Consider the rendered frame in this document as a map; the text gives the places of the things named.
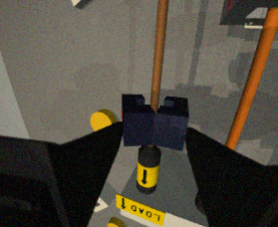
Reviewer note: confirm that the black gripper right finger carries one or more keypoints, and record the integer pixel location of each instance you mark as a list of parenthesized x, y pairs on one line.
[(235, 190)]

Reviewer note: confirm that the cream flat rectangular block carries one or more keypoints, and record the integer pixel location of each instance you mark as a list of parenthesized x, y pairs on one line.
[(80, 3)]

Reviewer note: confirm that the yellow short cylinder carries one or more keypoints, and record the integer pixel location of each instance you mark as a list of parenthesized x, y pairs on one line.
[(102, 118), (116, 222)]

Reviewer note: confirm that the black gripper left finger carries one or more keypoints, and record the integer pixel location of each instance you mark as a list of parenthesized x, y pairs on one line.
[(75, 171)]

